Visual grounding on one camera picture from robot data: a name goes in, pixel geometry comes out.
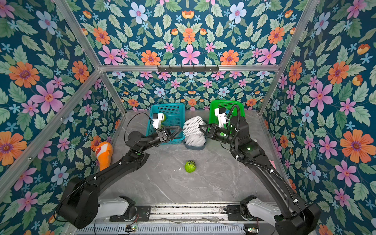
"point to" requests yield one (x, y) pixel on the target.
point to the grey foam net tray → (195, 147)
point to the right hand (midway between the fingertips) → (202, 124)
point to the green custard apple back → (164, 118)
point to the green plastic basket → (227, 104)
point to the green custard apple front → (190, 166)
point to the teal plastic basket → (175, 114)
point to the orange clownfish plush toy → (104, 152)
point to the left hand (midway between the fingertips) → (180, 131)
